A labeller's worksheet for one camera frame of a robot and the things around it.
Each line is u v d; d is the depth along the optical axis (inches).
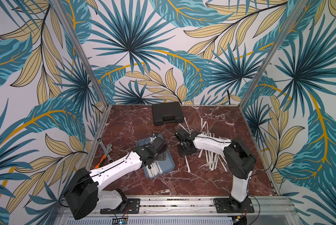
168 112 41.9
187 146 26.8
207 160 35.4
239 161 19.4
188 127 41.7
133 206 29.0
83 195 15.5
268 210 29.5
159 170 33.6
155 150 24.2
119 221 28.3
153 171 33.5
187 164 34.5
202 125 41.9
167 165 34.6
